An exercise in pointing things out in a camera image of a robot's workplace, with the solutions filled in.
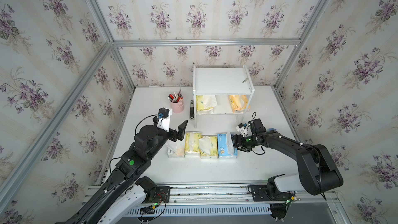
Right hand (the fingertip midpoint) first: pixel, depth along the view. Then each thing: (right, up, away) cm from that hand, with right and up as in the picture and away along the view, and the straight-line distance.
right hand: (233, 146), depth 86 cm
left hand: (-27, +18, -20) cm, 38 cm away
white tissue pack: (-32, -1, -2) cm, 32 cm away
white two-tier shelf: (-7, +37, -8) cm, 38 cm away
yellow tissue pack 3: (-14, 0, -2) cm, 14 cm away
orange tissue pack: (+3, +24, -1) cm, 25 cm away
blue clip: (+26, +8, +9) cm, 29 cm away
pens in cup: (-35, +28, +15) cm, 47 cm away
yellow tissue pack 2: (-23, -1, -2) cm, 23 cm away
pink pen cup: (-34, +21, +15) cm, 42 cm away
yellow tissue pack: (-16, +24, -1) cm, 29 cm away
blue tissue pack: (-5, 0, -3) cm, 5 cm away
